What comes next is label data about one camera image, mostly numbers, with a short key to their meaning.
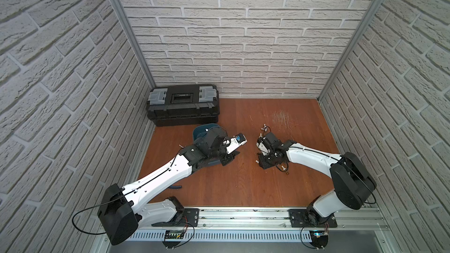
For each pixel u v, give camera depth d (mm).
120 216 375
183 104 925
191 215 743
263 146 743
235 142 634
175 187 811
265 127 1027
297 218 734
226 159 656
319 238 700
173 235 725
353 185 439
